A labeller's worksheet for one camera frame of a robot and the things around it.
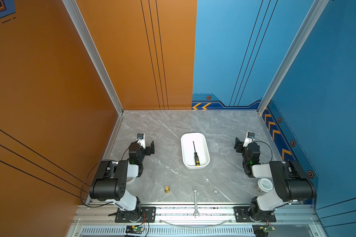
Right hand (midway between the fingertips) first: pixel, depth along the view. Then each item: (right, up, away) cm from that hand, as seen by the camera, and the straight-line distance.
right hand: (242, 139), depth 93 cm
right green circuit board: (+2, -41, -23) cm, 47 cm away
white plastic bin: (-25, -7, +7) cm, 27 cm away
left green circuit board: (-61, -41, -22) cm, 77 cm away
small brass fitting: (-46, -26, -14) cm, 55 cm away
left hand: (-62, -1, +1) cm, 62 cm away
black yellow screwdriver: (-29, -13, -2) cm, 32 cm away
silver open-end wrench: (-31, -36, -17) cm, 50 cm away
